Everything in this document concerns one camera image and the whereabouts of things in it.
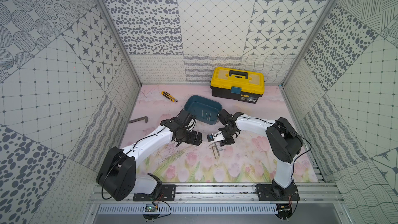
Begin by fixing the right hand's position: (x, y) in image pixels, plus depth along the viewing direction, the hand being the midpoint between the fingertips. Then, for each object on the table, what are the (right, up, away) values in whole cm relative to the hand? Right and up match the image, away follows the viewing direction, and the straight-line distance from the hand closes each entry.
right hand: (223, 141), depth 92 cm
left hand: (-17, +5, -8) cm, 19 cm away
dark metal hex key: (-51, +13, +9) cm, 53 cm away
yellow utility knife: (-38, +27, +20) cm, 51 cm away
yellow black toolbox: (+10, +35, +7) cm, 37 cm away
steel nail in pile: (-4, -6, -4) cm, 8 cm away
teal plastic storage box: (-11, +17, +12) cm, 24 cm away
